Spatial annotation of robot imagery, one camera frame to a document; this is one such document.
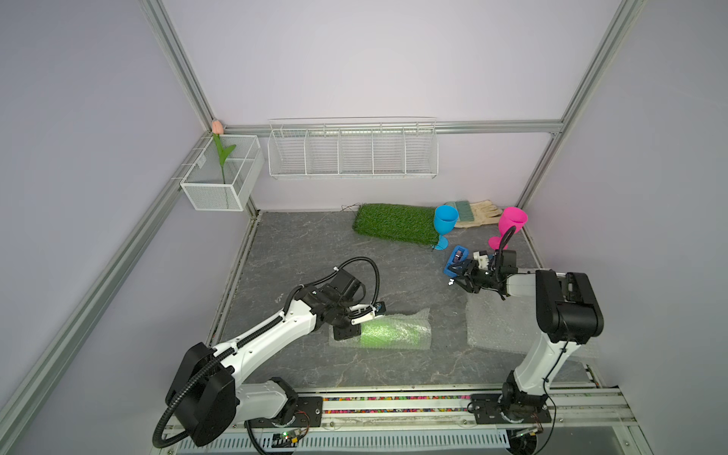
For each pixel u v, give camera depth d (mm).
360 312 691
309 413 739
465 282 915
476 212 1199
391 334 791
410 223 1120
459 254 1013
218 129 893
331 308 577
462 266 912
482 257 954
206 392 398
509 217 1129
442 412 753
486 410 737
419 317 830
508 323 881
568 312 504
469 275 876
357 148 990
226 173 882
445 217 986
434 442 643
